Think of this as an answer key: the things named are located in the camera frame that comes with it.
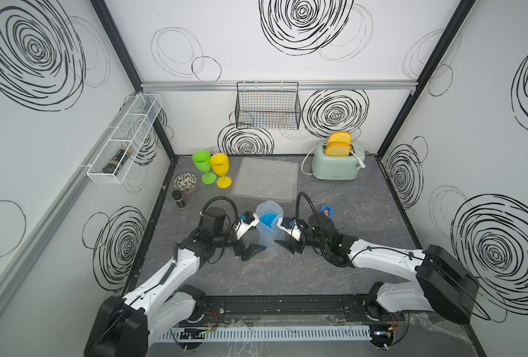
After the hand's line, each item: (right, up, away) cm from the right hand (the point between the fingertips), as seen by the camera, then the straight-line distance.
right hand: (280, 231), depth 80 cm
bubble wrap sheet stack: (-8, +19, +29) cm, 36 cm away
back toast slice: (+28, +38, +19) cm, 51 cm away
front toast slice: (+27, +32, +16) cm, 45 cm away
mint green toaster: (+29, +26, +20) cm, 44 cm away
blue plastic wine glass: (-5, +6, -9) cm, 12 cm away
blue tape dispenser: (+21, +5, +14) cm, 26 cm away
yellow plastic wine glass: (-25, +25, +17) cm, 39 cm away
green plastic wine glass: (-33, +27, +17) cm, 46 cm away
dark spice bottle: (-43, +11, +14) cm, 46 cm away
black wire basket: (-4, +60, +44) cm, 74 cm away
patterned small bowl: (-44, +17, +28) cm, 55 cm away
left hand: (-8, -1, -3) cm, 9 cm away
